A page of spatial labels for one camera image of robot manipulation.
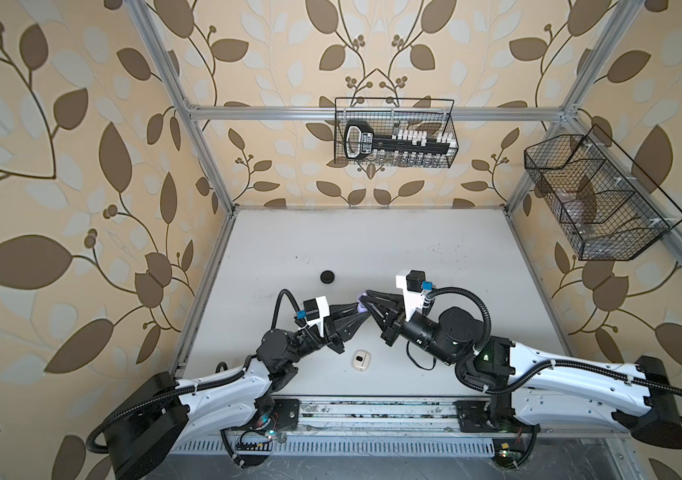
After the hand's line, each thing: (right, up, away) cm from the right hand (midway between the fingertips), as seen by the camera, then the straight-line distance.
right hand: (366, 300), depth 60 cm
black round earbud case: (-11, 0, +39) cm, 41 cm away
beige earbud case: (0, -21, +22) cm, 31 cm away
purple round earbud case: (-1, -2, +1) cm, 2 cm away
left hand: (0, -3, +1) cm, 3 cm away
